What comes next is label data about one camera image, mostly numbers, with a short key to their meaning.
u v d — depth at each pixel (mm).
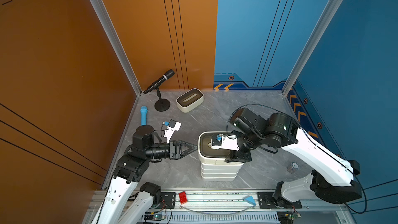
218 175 744
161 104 1096
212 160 599
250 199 735
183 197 735
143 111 1054
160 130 590
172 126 580
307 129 950
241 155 496
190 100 1079
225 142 485
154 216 707
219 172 708
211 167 659
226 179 791
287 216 696
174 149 529
